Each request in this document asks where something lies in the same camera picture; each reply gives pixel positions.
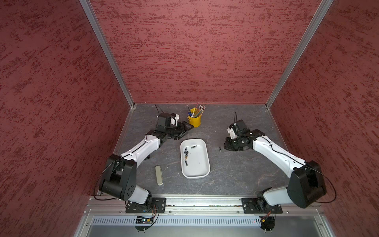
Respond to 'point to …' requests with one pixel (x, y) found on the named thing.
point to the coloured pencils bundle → (197, 111)
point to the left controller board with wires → (142, 223)
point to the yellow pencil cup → (196, 122)
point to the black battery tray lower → (186, 164)
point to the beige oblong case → (159, 176)
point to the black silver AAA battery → (187, 153)
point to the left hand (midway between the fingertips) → (191, 131)
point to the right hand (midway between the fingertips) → (225, 149)
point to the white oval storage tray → (194, 158)
